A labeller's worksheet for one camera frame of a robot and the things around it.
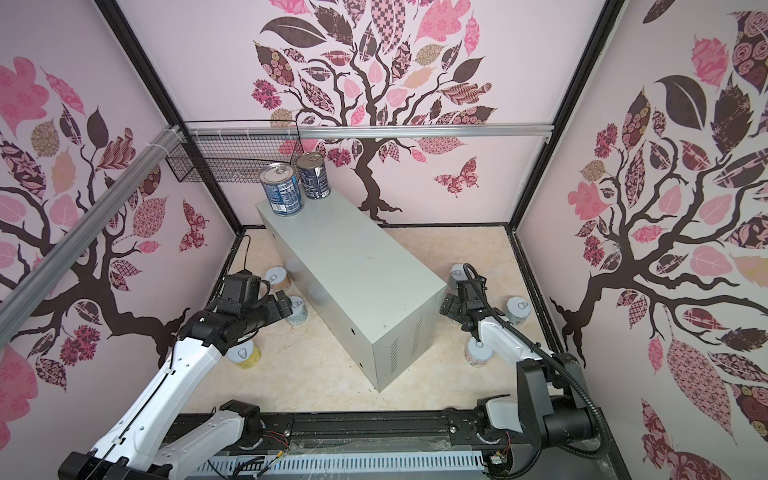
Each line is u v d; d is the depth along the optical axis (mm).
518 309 899
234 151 948
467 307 696
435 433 744
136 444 388
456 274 984
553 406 416
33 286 517
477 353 827
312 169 727
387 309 588
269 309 695
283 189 696
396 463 697
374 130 942
